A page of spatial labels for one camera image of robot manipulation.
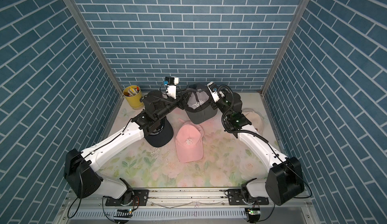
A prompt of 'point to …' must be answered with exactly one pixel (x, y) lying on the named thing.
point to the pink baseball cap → (189, 142)
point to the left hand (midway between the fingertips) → (194, 91)
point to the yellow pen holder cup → (132, 94)
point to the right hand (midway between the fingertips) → (215, 88)
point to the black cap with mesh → (198, 106)
